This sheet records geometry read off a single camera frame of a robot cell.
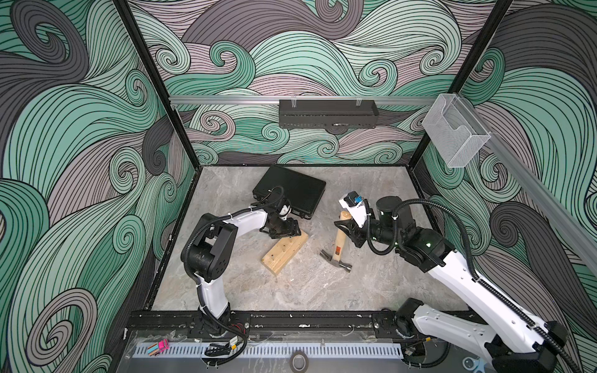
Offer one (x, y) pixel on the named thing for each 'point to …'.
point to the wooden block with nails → (283, 252)
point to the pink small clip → (163, 345)
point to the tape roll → (298, 361)
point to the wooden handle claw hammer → (336, 259)
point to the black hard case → (301, 190)
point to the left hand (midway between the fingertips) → (294, 232)
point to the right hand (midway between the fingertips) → (336, 220)
